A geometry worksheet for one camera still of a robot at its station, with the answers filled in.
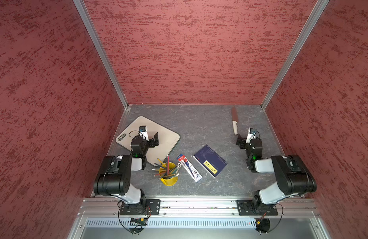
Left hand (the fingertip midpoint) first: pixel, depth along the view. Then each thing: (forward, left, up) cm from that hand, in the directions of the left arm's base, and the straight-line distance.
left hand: (150, 135), depth 94 cm
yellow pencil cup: (-28, -16, +2) cm, 33 cm away
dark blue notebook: (-14, -39, -7) cm, 42 cm away
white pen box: (-21, -28, -6) cm, 35 cm away
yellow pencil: (-19, -10, +1) cm, 21 cm away
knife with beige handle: (+19, -60, -7) cm, 64 cm away
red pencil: (-21, -14, +4) cm, 26 cm away
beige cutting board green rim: (+1, -10, -6) cm, 12 cm away
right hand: (0, -62, -1) cm, 62 cm away
